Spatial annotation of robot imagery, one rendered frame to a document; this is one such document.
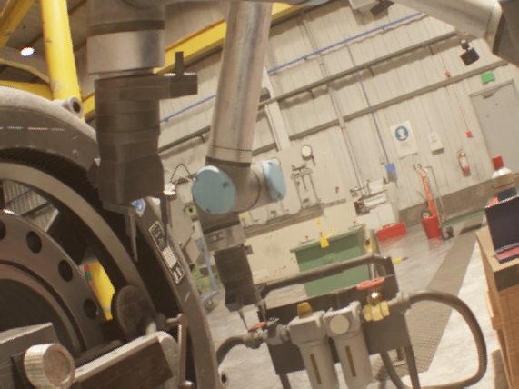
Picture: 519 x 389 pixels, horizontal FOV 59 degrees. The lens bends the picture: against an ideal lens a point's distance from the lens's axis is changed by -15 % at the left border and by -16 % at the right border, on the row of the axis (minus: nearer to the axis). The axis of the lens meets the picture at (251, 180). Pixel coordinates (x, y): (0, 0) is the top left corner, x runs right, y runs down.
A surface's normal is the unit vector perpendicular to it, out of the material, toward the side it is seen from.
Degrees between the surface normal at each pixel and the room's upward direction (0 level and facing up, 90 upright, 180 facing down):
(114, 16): 109
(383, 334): 90
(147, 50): 115
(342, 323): 90
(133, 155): 122
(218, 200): 95
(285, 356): 90
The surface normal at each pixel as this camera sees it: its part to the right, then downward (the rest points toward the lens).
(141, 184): 0.81, 0.12
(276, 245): -0.60, 0.09
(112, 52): -0.10, 0.24
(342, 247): -0.32, -0.01
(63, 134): 0.88, -0.30
